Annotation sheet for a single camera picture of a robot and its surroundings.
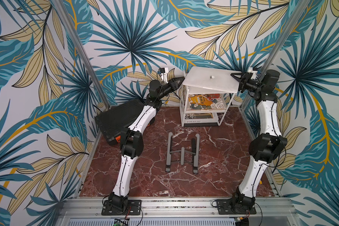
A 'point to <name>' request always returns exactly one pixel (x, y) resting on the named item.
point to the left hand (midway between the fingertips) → (185, 78)
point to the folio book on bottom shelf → (200, 119)
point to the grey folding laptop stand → (182, 155)
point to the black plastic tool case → (111, 121)
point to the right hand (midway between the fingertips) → (215, 76)
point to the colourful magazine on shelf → (205, 101)
